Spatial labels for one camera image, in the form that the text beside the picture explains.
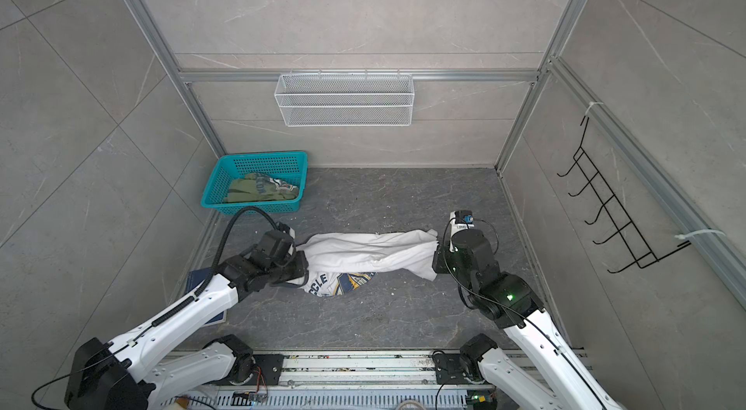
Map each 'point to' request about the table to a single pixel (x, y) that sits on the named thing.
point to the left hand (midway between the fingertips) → (309, 258)
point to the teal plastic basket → (288, 166)
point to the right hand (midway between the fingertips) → (440, 240)
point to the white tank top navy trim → (345, 264)
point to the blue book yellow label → (197, 277)
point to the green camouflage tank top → (259, 187)
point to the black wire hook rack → (643, 254)
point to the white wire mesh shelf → (345, 100)
